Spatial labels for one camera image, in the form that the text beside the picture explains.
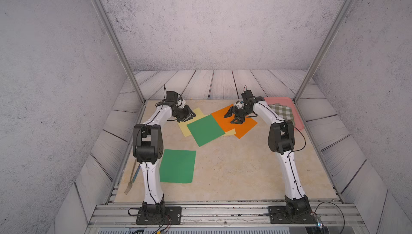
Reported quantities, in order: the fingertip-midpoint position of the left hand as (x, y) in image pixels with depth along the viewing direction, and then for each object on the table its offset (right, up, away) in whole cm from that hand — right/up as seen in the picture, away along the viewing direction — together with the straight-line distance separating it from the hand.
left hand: (197, 114), depth 98 cm
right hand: (+18, -2, +2) cm, 19 cm away
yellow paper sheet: (-10, -7, +10) cm, 16 cm away
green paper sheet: (+5, -10, +7) cm, 13 cm away
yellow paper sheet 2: (+22, -11, +6) cm, 25 cm away
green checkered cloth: (+60, +2, +15) cm, 62 cm away
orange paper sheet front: (+18, -6, +4) cm, 19 cm away
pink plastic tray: (+66, +10, +22) cm, 70 cm away
